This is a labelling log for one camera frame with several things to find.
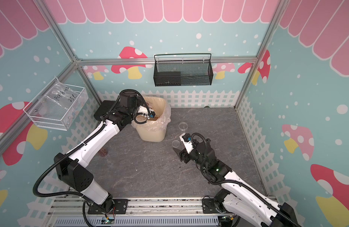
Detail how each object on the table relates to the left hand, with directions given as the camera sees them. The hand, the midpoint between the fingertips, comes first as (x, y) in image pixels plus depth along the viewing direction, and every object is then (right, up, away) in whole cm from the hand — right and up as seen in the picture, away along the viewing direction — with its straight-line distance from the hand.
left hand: (135, 97), depth 79 cm
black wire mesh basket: (+27, +21, +15) cm, 38 cm away
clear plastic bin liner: (+14, -15, -1) cm, 20 cm away
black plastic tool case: (-37, -3, +36) cm, 52 cm away
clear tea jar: (+27, -17, +17) cm, 36 cm away
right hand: (+24, -25, -6) cm, 36 cm away
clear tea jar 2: (+10, -10, -5) cm, 15 cm away
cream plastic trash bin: (+11, -2, +15) cm, 19 cm away
